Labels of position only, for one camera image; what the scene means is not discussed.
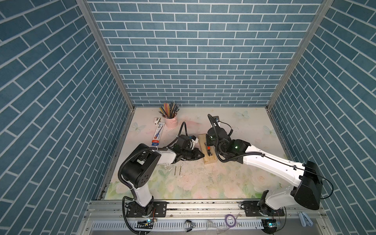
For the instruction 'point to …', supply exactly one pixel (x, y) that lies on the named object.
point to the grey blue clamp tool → (305, 219)
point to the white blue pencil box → (158, 133)
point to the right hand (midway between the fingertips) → (210, 132)
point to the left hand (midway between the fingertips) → (206, 158)
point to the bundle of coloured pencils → (169, 111)
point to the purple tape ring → (225, 218)
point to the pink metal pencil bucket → (171, 123)
